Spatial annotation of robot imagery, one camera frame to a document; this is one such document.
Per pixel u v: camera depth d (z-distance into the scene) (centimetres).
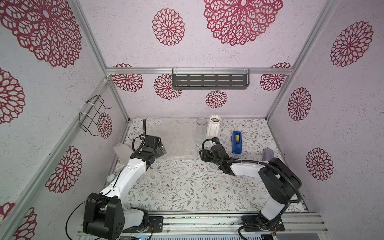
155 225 74
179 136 113
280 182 47
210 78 93
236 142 100
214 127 90
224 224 75
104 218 40
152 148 64
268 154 97
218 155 72
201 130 97
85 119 73
